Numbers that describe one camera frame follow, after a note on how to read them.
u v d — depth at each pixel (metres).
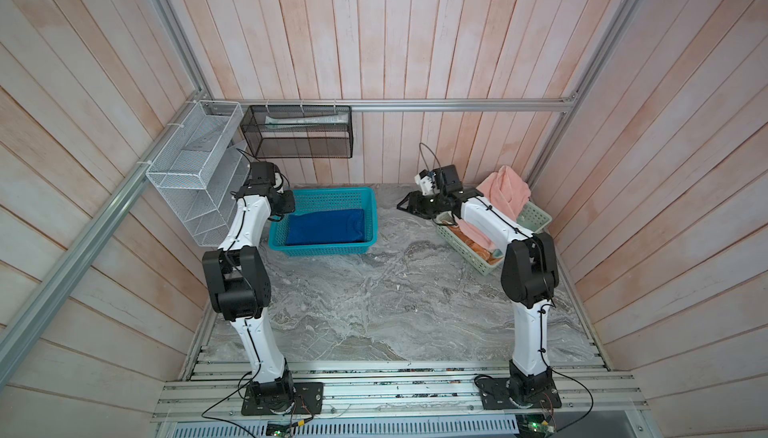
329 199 1.18
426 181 0.89
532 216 1.06
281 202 0.86
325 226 1.06
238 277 0.53
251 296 0.53
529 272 0.55
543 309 0.57
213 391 0.76
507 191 1.06
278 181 0.79
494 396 0.73
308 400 0.73
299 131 1.03
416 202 0.85
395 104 0.96
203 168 0.75
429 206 0.84
